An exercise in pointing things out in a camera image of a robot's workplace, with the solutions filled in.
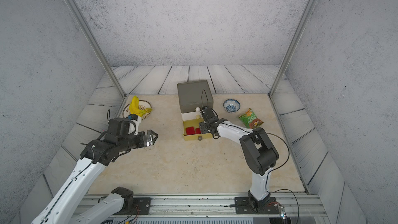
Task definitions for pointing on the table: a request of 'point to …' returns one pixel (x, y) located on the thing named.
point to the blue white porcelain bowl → (231, 106)
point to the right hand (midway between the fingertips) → (207, 124)
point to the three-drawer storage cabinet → (193, 96)
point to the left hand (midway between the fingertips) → (153, 136)
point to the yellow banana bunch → (134, 107)
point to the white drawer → (192, 115)
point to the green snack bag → (250, 118)
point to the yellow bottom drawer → (195, 124)
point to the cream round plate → (142, 104)
